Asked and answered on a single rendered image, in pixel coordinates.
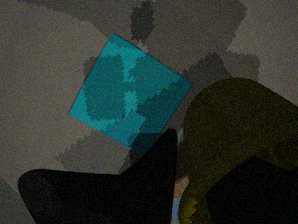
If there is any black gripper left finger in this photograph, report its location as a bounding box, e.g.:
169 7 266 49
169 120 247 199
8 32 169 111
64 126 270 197
17 128 178 224

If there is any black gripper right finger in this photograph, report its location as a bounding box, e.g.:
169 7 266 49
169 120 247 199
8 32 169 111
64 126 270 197
205 155 298 224

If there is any olive yellow cup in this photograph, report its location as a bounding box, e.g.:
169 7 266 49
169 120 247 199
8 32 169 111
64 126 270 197
178 77 298 224

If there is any tan flat bar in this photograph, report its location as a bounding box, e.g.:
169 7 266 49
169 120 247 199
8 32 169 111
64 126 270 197
174 143 189 200

